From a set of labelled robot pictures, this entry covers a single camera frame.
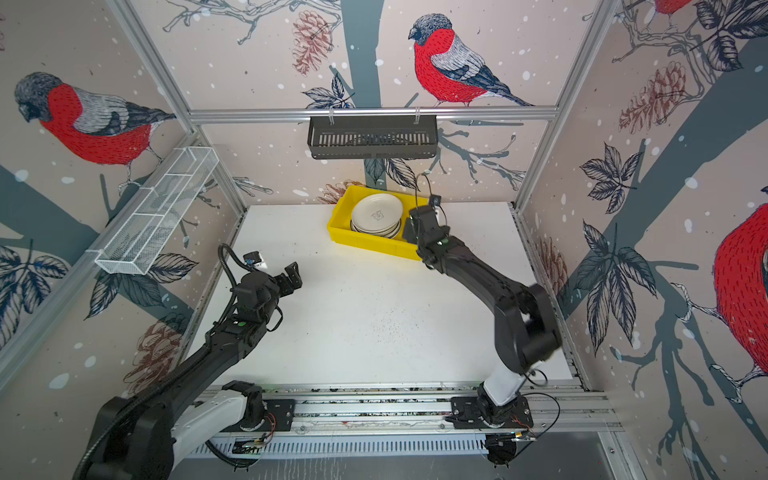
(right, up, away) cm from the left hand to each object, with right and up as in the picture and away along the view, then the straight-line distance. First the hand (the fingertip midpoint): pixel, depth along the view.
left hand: (281, 267), depth 83 cm
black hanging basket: (+24, +44, +23) cm, 55 cm away
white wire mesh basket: (-31, +16, -6) cm, 36 cm away
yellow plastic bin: (+12, +13, +29) cm, 34 cm away
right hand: (+41, +12, +6) cm, 43 cm away
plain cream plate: (+26, +16, +27) cm, 41 cm away
